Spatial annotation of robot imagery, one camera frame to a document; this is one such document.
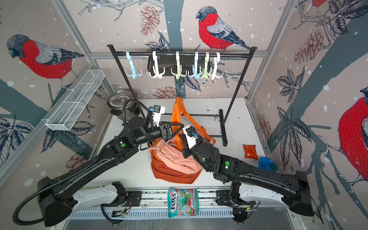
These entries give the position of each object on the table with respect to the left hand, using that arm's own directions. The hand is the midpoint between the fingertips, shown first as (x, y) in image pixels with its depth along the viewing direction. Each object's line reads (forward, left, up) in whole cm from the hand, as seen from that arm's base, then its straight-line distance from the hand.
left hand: (182, 124), depth 62 cm
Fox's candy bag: (-25, 0, -32) cm, 41 cm away
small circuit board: (-30, +33, -37) cm, 58 cm away
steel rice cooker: (+36, +49, -21) cm, 65 cm away
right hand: (-1, +1, -5) cm, 6 cm away
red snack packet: (+2, -42, -33) cm, 53 cm away
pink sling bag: (-2, +8, -27) cm, 29 cm away
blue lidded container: (-8, -46, -27) cm, 53 cm away
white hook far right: (+59, -23, -3) cm, 63 cm away
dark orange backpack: (-11, +10, -31) cm, 34 cm away
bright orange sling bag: (0, +3, -2) cm, 3 cm away
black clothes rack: (+15, -27, -34) cm, 46 cm away
